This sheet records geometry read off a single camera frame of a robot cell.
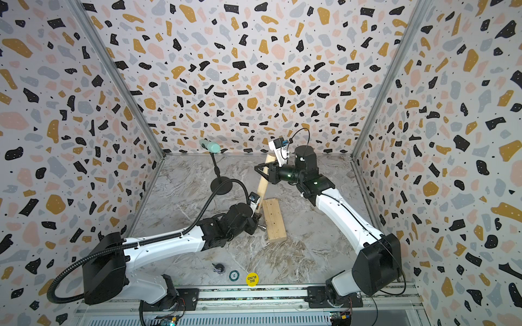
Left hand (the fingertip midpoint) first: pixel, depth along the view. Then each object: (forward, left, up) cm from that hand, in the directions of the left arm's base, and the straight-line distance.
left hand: (262, 212), depth 81 cm
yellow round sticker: (-21, +4, -15) cm, 26 cm away
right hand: (+7, 0, +18) cm, 19 cm away
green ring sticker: (-19, +11, -15) cm, 27 cm away
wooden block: (+3, -5, -12) cm, 13 cm away
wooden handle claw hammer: (+3, -1, +12) cm, 13 cm away
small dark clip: (-17, +17, -11) cm, 27 cm away
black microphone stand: (+24, +24, -11) cm, 36 cm away
